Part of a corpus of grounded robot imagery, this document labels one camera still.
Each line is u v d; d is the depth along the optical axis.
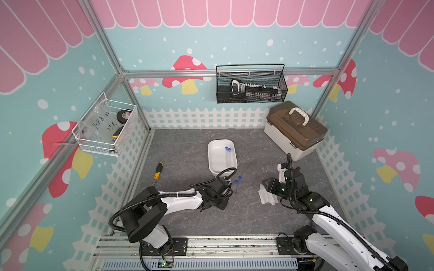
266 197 0.85
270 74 0.90
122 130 0.68
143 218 0.44
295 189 0.58
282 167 0.73
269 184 0.73
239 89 0.89
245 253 0.74
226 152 1.06
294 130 1.00
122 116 0.80
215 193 0.68
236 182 0.94
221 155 1.06
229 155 1.05
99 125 0.67
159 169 0.98
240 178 0.97
